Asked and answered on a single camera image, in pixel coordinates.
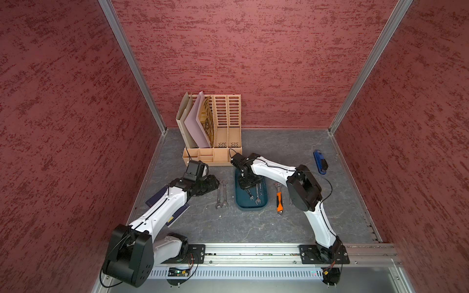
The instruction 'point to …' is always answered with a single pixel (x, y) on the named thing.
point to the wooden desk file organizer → (221, 121)
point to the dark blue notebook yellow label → (177, 215)
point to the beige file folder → (185, 134)
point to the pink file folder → (193, 126)
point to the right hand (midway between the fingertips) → (248, 188)
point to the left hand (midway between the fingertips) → (215, 187)
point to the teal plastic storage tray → (243, 199)
